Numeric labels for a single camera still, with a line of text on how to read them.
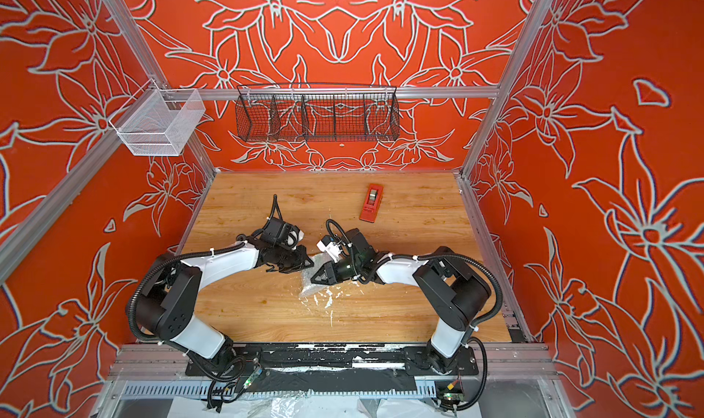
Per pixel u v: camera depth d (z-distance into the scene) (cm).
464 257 44
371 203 103
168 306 44
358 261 70
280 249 77
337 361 74
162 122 93
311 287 80
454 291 46
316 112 100
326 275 76
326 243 79
